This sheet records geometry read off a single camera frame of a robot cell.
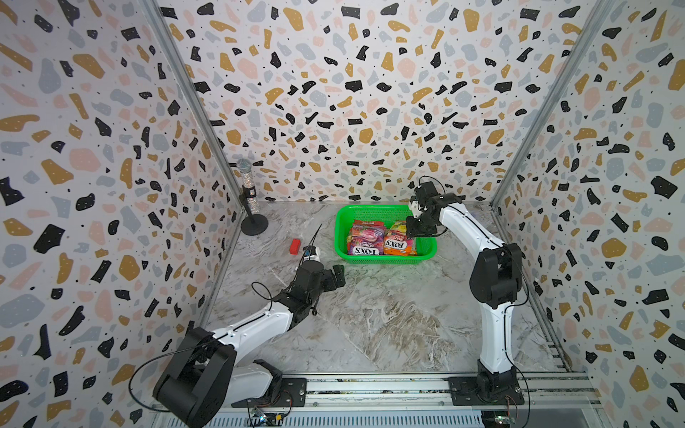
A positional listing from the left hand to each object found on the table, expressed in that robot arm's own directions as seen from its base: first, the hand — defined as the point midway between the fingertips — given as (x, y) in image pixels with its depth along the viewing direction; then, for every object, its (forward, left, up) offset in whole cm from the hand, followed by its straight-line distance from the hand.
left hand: (335, 268), depth 87 cm
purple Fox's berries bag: (+15, -11, -4) cm, 19 cm away
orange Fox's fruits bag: (+14, -22, -4) cm, 26 cm away
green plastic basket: (+12, -33, -4) cm, 35 cm away
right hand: (+15, -26, 0) cm, 30 cm away
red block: (+17, +18, -11) cm, 27 cm away
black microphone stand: (+29, +36, -10) cm, 47 cm away
